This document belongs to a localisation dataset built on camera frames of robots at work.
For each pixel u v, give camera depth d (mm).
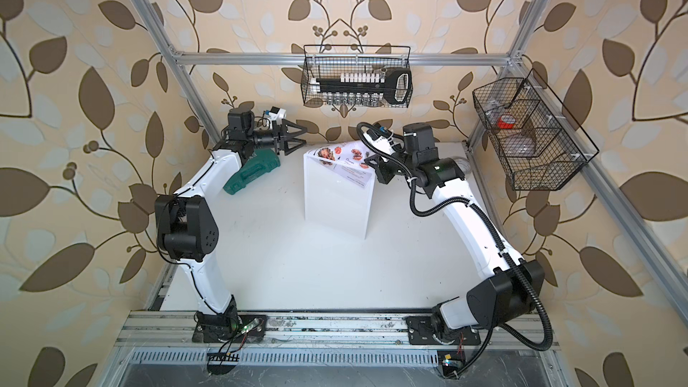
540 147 734
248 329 736
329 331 753
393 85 843
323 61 912
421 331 735
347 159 753
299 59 908
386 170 655
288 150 826
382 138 620
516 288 389
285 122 778
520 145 727
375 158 669
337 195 1285
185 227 513
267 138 759
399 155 628
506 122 807
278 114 823
